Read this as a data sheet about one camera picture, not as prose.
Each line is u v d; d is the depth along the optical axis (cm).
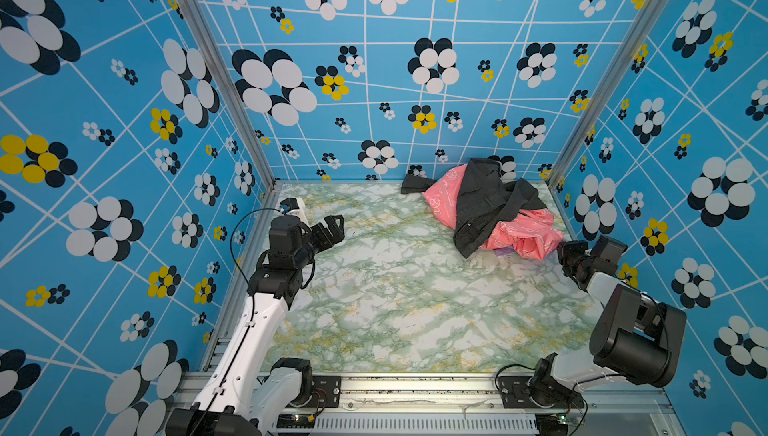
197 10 75
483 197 101
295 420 72
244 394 41
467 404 72
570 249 81
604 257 69
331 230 68
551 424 71
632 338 45
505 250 98
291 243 57
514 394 72
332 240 68
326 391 73
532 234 87
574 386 59
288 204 66
